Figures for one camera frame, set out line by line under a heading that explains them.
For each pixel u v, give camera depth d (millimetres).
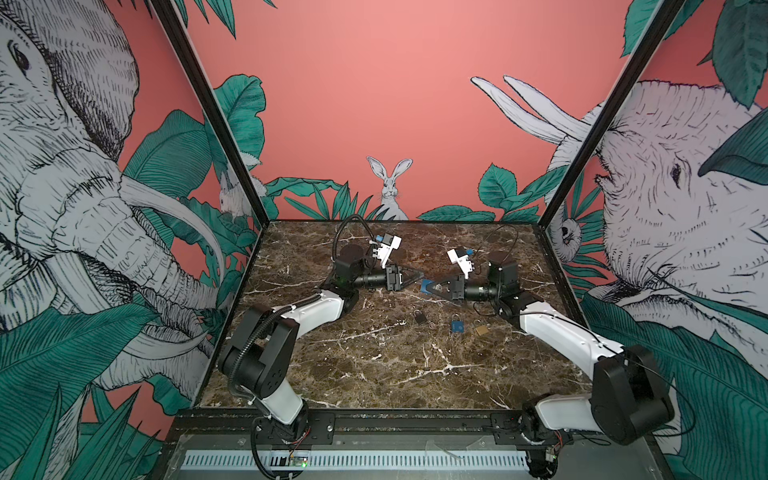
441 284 758
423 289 763
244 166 1039
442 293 750
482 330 925
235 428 747
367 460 701
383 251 745
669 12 687
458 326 922
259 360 452
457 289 697
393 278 714
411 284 736
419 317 951
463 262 751
